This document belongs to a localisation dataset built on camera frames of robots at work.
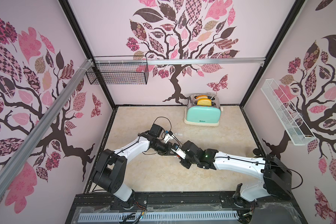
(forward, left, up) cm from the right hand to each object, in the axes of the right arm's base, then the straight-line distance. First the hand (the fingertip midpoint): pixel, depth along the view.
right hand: (180, 157), depth 81 cm
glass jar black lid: (+3, -47, -1) cm, 47 cm away
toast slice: (+36, -19, +11) cm, 42 cm away
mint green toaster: (+32, -18, +7) cm, 37 cm away
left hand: (0, +3, +2) cm, 4 cm away
